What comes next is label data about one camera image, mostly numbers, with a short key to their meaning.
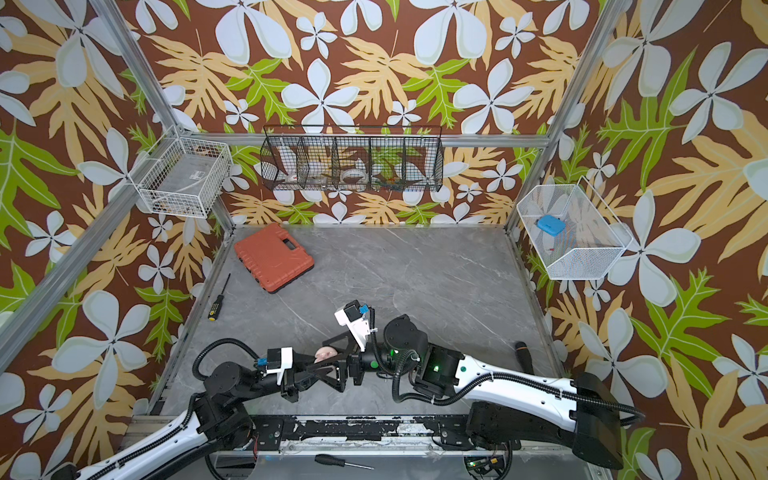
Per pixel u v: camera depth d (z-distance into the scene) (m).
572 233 0.81
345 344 0.63
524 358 0.85
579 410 0.41
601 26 0.70
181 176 0.85
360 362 0.53
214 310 0.95
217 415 0.57
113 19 0.69
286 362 0.54
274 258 1.07
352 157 0.96
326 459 0.70
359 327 0.55
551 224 0.85
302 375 0.60
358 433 0.75
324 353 0.62
